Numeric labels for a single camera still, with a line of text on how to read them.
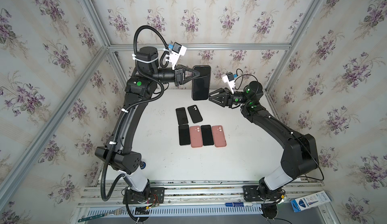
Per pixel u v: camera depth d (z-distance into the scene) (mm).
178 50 506
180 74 514
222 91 671
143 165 819
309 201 706
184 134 951
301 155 445
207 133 956
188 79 558
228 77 614
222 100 637
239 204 703
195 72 563
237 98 648
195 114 1049
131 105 434
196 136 936
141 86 456
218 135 951
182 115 1053
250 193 730
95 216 675
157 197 722
